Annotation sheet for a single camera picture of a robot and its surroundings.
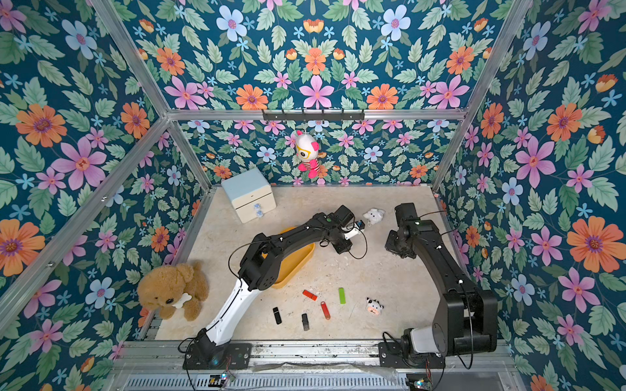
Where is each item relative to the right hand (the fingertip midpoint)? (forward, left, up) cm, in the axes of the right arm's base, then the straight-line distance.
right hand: (395, 245), depth 85 cm
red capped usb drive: (-15, +29, -12) cm, 35 cm away
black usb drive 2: (-24, +31, -11) cm, 41 cm away
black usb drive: (-22, +41, -12) cm, 48 cm away
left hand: (+7, +16, -10) cm, 20 cm away
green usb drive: (-14, +19, -12) cm, 27 cm away
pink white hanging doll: (+34, +33, +16) cm, 50 cm away
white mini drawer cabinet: (+21, +57, +4) cm, 60 cm away
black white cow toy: (-18, +8, -10) cm, 22 cm away
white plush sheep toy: (+20, +5, -8) cm, 22 cm away
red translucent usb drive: (-20, +24, -12) cm, 33 cm away
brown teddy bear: (-20, +69, +6) cm, 72 cm away
